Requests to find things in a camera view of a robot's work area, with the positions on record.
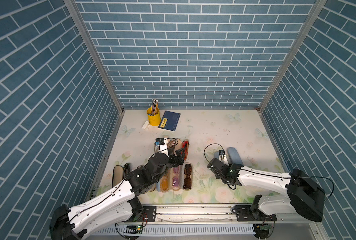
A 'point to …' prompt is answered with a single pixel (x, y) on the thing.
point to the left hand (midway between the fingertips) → (183, 152)
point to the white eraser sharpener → (146, 125)
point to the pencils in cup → (155, 102)
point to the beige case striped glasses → (174, 144)
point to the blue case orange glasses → (163, 185)
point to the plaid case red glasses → (185, 145)
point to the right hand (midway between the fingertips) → (221, 169)
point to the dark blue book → (169, 121)
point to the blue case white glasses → (234, 156)
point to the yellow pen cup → (154, 120)
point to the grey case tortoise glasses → (187, 178)
